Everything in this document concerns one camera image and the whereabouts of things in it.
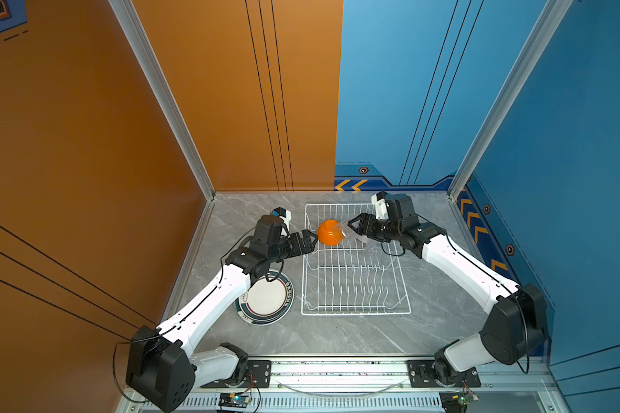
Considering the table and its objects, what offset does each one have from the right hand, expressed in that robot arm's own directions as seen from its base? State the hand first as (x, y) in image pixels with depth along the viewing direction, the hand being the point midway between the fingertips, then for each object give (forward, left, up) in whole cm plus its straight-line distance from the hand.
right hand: (352, 225), depth 82 cm
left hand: (-5, +14, 0) cm, 15 cm away
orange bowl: (+9, +7, -15) cm, 19 cm away
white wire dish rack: (-9, -1, -17) cm, 19 cm away
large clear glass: (-3, +1, +1) cm, 4 cm away
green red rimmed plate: (-18, +29, -18) cm, 38 cm away
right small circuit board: (-43, -29, -22) cm, 56 cm away
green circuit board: (-44, +35, -22) cm, 60 cm away
